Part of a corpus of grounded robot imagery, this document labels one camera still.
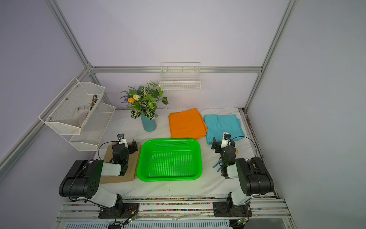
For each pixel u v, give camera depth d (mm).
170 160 928
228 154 692
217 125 1075
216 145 838
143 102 812
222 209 732
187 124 1112
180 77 951
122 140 806
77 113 773
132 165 852
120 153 707
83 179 455
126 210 732
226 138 781
